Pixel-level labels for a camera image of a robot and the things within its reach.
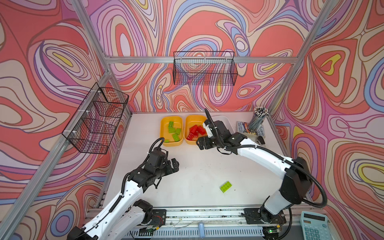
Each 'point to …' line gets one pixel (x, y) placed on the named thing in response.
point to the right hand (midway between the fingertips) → (205, 144)
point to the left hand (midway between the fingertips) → (175, 165)
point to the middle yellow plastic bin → (190, 120)
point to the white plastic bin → (232, 120)
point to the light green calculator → (315, 226)
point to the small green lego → (178, 131)
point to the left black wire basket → (90, 129)
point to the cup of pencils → (259, 114)
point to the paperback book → (244, 127)
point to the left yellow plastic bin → (168, 139)
